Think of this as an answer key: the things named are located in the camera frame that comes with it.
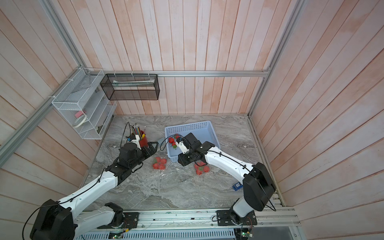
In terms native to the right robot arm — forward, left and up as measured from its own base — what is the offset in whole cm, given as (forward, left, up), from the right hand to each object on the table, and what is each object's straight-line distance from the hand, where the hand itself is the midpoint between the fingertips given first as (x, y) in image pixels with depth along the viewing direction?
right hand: (181, 158), depth 83 cm
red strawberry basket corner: (+19, +9, -8) cm, 22 cm away
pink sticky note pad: (+17, +58, +19) cm, 63 cm away
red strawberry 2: (-2, +16, -7) cm, 17 cm away
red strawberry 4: (+15, +6, -9) cm, 18 cm away
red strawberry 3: (-2, +12, -7) cm, 14 cm away
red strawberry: (+3, +12, -9) cm, 15 cm away
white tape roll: (+14, +57, +16) cm, 61 cm away
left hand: (+4, +15, +4) cm, 16 cm away
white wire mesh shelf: (+16, +51, +21) cm, 58 cm away
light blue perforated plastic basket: (+28, -13, -10) cm, 32 cm away
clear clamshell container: (-1, -12, -10) cm, 15 cm away
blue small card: (-12, -32, -9) cm, 35 cm away
